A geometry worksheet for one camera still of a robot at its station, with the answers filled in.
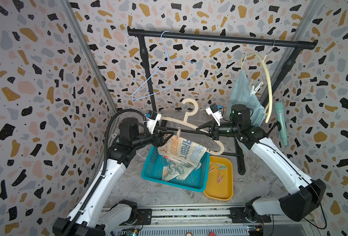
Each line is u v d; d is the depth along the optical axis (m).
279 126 0.79
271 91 0.52
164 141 0.62
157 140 0.59
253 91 0.63
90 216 0.37
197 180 0.86
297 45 0.49
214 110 0.59
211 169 0.90
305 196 0.39
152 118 0.58
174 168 0.84
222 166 0.91
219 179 0.85
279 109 0.78
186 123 0.65
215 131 0.59
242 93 0.71
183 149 0.76
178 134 0.70
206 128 0.63
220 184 0.84
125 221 0.60
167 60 0.94
